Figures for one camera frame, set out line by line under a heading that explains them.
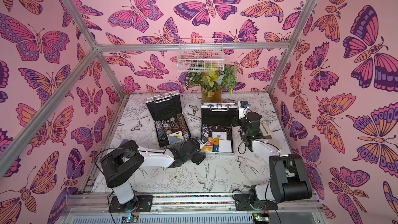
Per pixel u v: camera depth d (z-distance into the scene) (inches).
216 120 38.7
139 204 28.6
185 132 37.3
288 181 16.8
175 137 37.2
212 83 37.1
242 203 28.7
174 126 39.3
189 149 27.7
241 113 30.4
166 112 40.6
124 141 37.3
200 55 37.7
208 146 35.4
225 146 36.2
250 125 26.2
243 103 29.3
